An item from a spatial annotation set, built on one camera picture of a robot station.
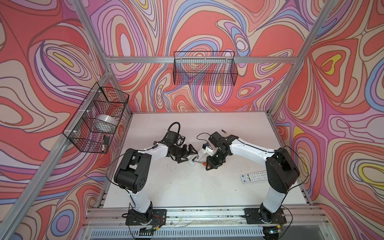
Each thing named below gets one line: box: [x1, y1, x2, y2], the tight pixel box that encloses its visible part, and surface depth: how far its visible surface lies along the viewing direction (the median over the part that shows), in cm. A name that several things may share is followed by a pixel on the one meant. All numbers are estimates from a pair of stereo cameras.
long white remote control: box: [187, 160, 198, 167], surface depth 93 cm
